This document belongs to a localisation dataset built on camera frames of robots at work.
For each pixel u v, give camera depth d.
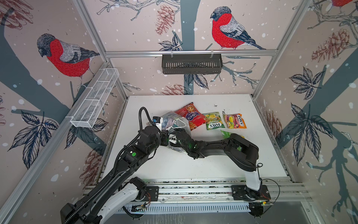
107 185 0.43
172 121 0.75
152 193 0.73
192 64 1.04
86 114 0.71
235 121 1.01
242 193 0.73
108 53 0.92
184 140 0.67
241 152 0.53
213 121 1.01
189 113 1.02
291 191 0.76
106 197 0.42
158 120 0.63
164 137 0.64
